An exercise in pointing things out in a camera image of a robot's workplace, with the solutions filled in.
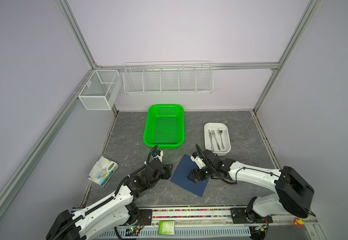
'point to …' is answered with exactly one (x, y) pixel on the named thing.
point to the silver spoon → (220, 131)
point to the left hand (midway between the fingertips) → (169, 167)
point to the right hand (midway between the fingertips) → (193, 176)
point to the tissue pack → (102, 171)
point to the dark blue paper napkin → (181, 174)
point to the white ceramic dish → (217, 138)
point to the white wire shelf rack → (168, 77)
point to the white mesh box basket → (101, 89)
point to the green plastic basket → (164, 126)
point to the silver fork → (213, 134)
